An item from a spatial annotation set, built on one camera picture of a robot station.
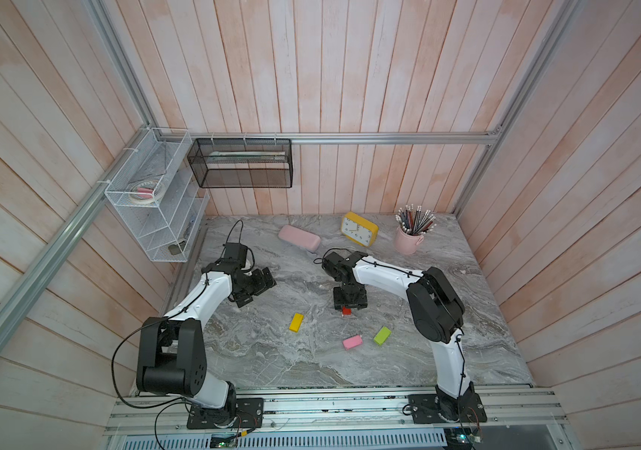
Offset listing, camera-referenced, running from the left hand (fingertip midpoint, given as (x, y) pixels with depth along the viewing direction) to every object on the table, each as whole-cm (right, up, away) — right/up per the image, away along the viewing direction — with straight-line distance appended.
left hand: (266, 291), depth 89 cm
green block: (+37, -13, -2) cm, 40 cm away
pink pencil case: (+10, +18, +22) cm, 30 cm away
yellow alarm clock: (+33, +21, +18) cm, 43 cm away
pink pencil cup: (+50, +15, +15) cm, 55 cm away
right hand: (+26, -6, +5) cm, 28 cm away
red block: (+26, -7, +3) cm, 28 cm away
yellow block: (+10, -11, +1) cm, 14 cm away
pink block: (+28, -16, -3) cm, 32 cm away
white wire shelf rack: (-25, +20, -12) cm, 35 cm away
